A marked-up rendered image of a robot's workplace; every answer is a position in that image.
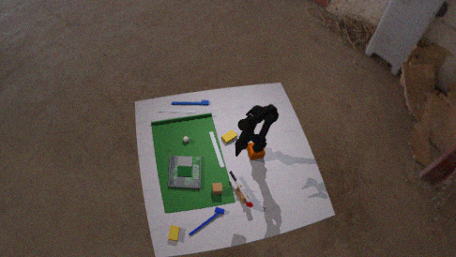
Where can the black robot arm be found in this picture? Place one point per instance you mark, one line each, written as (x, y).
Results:
(267, 113)

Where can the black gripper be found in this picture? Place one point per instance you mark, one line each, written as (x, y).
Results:
(242, 142)

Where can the green putting mat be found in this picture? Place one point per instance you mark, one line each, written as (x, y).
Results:
(168, 139)

